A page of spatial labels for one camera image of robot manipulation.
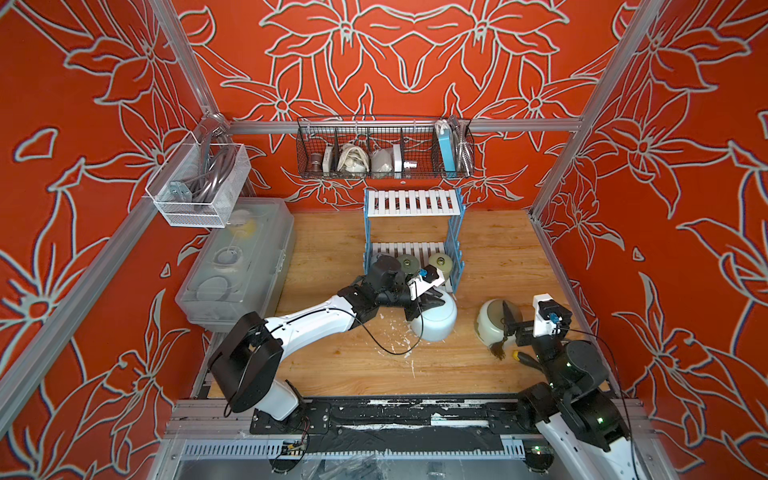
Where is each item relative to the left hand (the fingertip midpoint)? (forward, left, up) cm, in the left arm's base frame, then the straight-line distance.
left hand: (441, 294), depth 74 cm
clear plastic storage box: (+4, +52, +1) cm, 52 cm away
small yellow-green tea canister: (+16, -3, -8) cm, 18 cm away
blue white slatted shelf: (+26, -3, +7) cm, 28 cm away
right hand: (-2, -18, +4) cm, 18 cm away
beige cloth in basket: (+38, +27, +13) cm, 48 cm away
